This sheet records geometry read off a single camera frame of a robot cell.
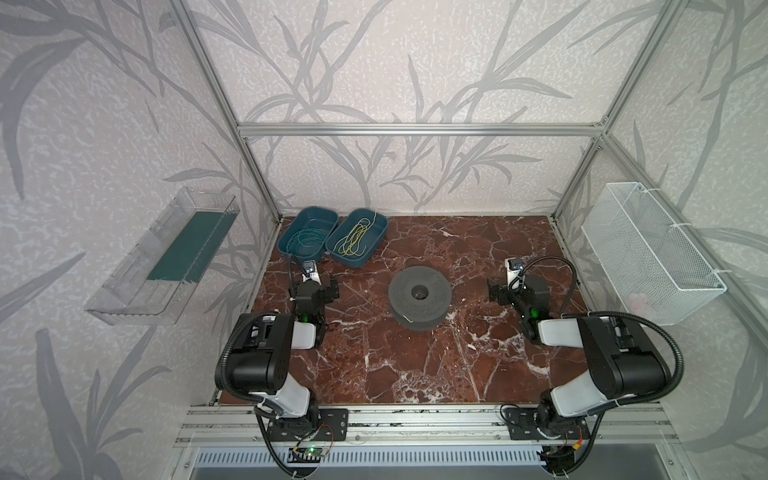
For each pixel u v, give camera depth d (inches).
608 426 29.5
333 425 28.8
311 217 45.7
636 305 28.8
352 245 43.2
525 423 28.9
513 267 32.2
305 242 44.8
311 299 27.8
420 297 37.9
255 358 18.2
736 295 22.4
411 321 33.8
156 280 25.1
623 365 17.9
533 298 28.1
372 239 43.4
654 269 24.8
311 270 32.0
